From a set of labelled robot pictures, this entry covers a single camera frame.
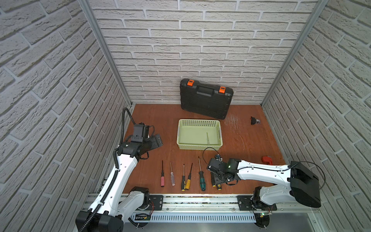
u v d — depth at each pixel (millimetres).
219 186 774
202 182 788
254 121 1072
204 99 962
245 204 736
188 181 792
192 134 1007
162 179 809
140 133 568
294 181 417
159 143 699
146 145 634
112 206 388
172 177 812
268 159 894
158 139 974
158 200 742
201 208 727
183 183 791
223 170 616
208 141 972
